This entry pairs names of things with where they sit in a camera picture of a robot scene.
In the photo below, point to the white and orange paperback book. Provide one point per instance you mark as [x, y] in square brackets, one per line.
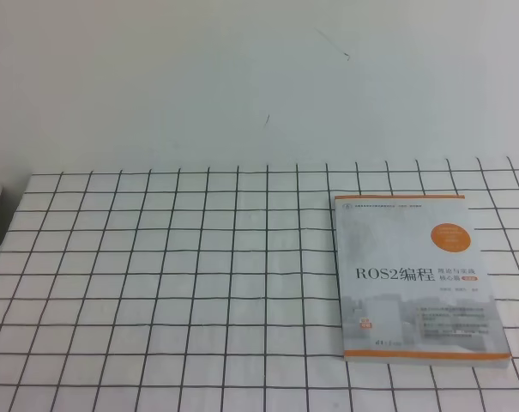
[413, 286]

